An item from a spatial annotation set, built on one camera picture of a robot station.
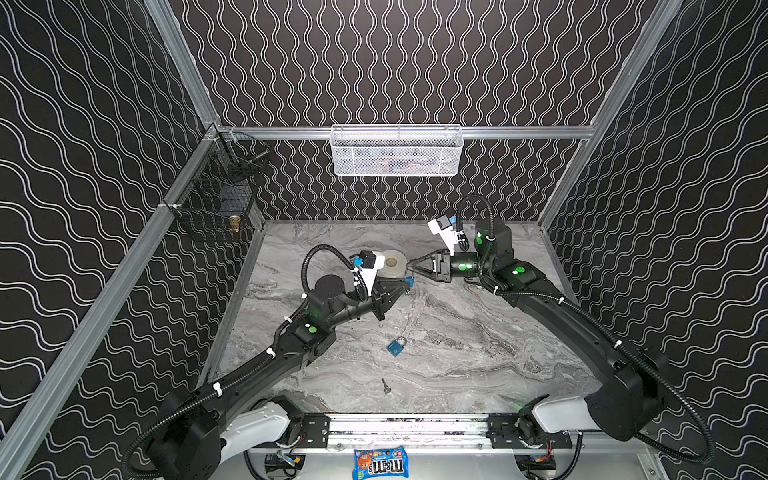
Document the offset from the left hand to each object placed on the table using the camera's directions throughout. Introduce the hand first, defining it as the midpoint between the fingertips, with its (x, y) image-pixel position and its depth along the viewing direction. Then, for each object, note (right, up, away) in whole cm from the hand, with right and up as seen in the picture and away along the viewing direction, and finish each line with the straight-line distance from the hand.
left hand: (414, 285), depth 66 cm
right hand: (-1, +4, +4) cm, 5 cm away
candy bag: (-8, -41, +3) cm, 42 cm away
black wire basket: (-58, +25, +26) cm, 68 cm away
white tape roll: (-4, +5, -2) cm, 7 cm away
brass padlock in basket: (-48, +16, +16) cm, 53 cm away
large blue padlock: (-4, -21, +22) cm, 30 cm away
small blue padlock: (-1, +1, +3) cm, 3 cm away
